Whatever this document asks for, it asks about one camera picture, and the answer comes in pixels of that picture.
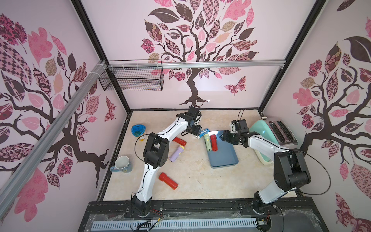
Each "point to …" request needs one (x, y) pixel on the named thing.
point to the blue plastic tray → (225, 156)
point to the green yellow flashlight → (208, 141)
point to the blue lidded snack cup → (137, 130)
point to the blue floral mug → (122, 164)
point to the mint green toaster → (276, 130)
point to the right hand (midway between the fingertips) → (222, 135)
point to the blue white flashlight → (203, 132)
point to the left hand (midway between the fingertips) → (195, 133)
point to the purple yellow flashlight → (176, 153)
